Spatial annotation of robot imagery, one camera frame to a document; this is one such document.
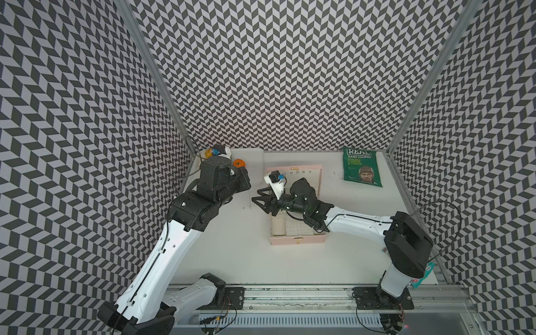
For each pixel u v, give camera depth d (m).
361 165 1.10
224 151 0.58
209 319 0.68
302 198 0.60
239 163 1.07
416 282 0.77
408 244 0.45
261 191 0.75
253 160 1.16
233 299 0.72
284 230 0.83
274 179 0.65
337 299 0.75
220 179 0.47
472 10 0.68
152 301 0.36
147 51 0.82
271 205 0.67
